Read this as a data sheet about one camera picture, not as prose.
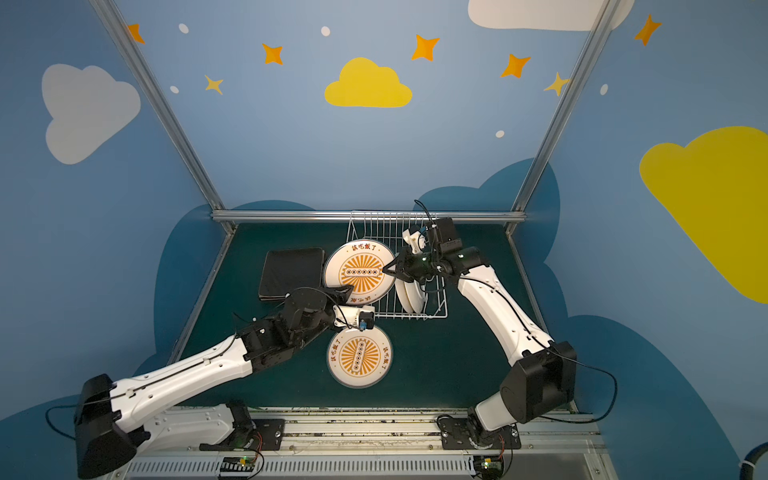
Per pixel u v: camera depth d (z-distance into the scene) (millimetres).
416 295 888
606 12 691
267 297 975
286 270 986
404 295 863
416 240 730
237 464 731
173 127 890
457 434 747
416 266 674
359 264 783
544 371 423
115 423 393
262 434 736
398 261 749
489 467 733
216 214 1153
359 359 867
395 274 728
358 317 614
